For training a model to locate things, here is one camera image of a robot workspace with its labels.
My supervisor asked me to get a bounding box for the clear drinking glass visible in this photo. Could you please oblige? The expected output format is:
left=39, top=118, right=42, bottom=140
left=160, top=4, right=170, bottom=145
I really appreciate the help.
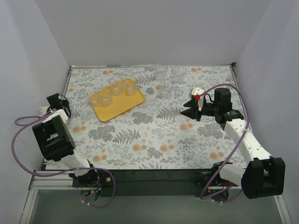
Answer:
left=99, top=87, right=113, bottom=106

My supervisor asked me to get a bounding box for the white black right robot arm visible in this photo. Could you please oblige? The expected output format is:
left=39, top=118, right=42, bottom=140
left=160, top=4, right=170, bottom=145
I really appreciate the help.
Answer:
left=181, top=84, right=285, bottom=200

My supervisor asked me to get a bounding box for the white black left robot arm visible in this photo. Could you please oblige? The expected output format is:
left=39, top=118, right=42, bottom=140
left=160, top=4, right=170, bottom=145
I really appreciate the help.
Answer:
left=32, top=93, right=100, bottom=187

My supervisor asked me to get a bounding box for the yellow plastic tray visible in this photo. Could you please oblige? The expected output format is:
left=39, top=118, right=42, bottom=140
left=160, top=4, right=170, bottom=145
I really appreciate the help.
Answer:
left=91, top=87, right=145, bottom=122

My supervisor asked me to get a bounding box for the floral patterned table mat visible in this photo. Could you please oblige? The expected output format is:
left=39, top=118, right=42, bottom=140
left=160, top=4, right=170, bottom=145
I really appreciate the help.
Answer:
left=65, top=66, right=235, bottom=169

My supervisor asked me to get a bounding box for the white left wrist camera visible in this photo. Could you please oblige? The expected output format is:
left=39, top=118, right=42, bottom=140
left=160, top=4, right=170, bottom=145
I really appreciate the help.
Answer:
left=40, top=106, right=49, bottom=115

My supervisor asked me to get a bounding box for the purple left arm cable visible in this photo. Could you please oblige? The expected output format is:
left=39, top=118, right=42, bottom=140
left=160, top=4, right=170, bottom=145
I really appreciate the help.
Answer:
left=12, top=112, right=117, bottom=208

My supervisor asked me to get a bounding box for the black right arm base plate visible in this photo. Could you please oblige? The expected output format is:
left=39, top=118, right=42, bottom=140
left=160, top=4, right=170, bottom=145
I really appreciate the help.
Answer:
left=191, top=171, right=237, bottom=202

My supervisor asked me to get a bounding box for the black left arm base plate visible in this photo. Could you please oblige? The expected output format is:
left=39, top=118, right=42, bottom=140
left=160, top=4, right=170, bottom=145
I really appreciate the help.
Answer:
left=71, top=171, right=114, bottom=202

